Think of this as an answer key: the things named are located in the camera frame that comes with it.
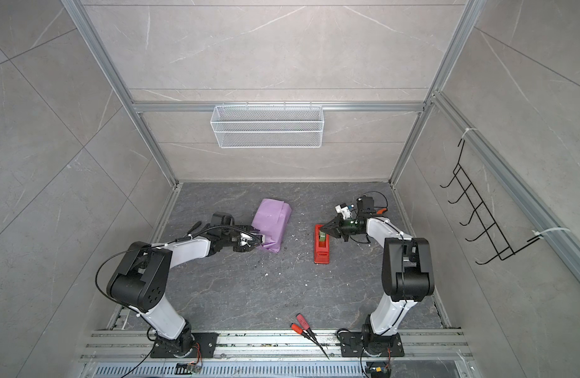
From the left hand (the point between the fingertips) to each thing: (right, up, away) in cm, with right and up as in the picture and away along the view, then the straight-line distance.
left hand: (255, 228), depth 95 cm
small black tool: (-29, -1, +8) cm, 30 cm away
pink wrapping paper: (+6, +4, +3) cm, 8 cm away
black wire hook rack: (+72, +2, -31) cm, 78 cm away
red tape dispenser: (+27, -7, -2) cm, 28 cm away
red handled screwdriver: (+17, -31, -19) cm, 40 cm away
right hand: (+27, +1, -5) cm, 27 cm away
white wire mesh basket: (+4, +44, +6) cm, 44 cm away
